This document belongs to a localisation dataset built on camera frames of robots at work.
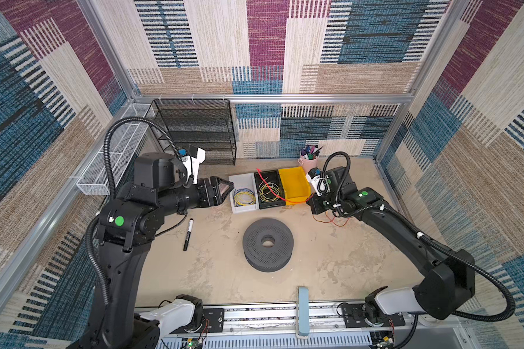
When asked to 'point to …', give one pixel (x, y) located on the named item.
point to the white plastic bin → (247, 180)
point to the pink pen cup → (308, 156)
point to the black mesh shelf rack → (204, 123)
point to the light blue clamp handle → (302, 314)
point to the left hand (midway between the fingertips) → (226, 183)
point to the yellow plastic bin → (295, 185)
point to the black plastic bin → (274, 177)
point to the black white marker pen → (190, 228)
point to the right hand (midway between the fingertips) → (309, 204)
